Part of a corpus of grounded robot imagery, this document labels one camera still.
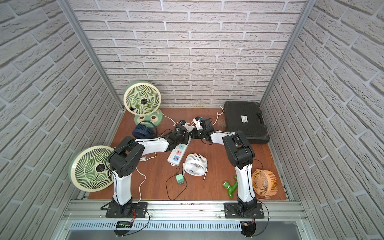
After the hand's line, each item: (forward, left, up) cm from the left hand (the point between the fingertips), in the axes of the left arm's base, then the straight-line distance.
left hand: (182, 130), depth 101 cm
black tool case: (+10, -46, +4) cm, 47 cm away
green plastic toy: (-38, -28, -2) cm, 47 cm away
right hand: (-1, -6, -1) cm, 7 cm away
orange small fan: (-37, -44, +6) cm, 58 cm away
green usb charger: (-32, 0, -3) cm, 32 cm away
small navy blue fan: (-5, +24, +6) cm, 25 cm away
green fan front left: (-32, +43, +10) cm, 54 cm away
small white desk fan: (-28, -9, +8) cm, 30 cm away
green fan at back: (+10, +24, +20) cm, 33 cm away
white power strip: (-18, +2, -2) cm, 18 cm away
